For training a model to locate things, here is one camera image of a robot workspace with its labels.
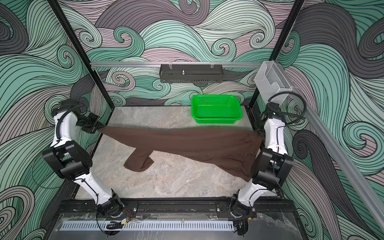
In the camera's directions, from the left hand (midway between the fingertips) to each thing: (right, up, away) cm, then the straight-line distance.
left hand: (103, 122), depth 85 cm
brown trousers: (+78, -19, +8) cm, 80 cm away
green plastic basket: (+72, +10, +33) cm, 80 cm away
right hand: (+92, -4, 0) cm, 92 cm away
